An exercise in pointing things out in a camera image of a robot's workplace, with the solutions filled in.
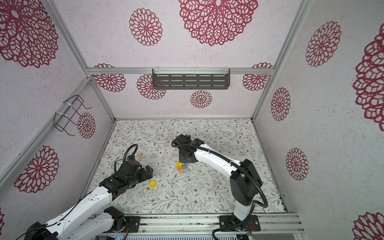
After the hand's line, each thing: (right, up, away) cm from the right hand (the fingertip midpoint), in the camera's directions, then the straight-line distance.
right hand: (184, 156), depth 85 cm
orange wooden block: (-1, -8, +6) cm, 10 cm away
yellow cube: (-3, -6, +3) cm, 7 cm away
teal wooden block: (0, -7, +8) cm, 10 cm away
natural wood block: (-2, -10, +7) cm, 12 cm away
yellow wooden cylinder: (-18, -16, 0) cm, 24 cm away
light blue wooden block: (+1, -10, +7) cm, 12 cm away
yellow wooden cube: (-1, -2, -8) cm, 8 cm away
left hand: (-21, -10, -1) cm, 24 cm away
